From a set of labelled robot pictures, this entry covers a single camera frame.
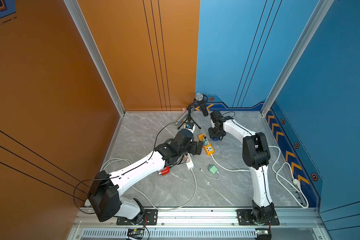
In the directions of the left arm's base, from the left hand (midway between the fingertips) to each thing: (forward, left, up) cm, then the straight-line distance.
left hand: (196, 139), depth 79 cm
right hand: (+17, -15, -19) cm, 29 cm away
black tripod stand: (+27, +3, -12) cm, 29 cm away
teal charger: (+7, -7, -14) cm, 17 cm away
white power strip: (-6, +3, -18) cm, 19 cm away
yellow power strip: (+4, -9, -18) cm, 21 cm away
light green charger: (-9, -11, -18) cm, 23 cm away
